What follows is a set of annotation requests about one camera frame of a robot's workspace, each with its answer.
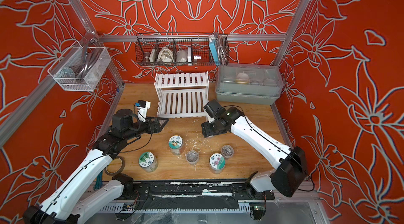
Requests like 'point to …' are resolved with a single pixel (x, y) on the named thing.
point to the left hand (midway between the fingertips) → (163, 118)
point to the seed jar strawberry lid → (175, 142)
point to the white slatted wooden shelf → (181, 95)
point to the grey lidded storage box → (248, 84)
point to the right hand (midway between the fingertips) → (204, 131)
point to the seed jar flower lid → (216, 163)
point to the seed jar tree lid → (148, 162)
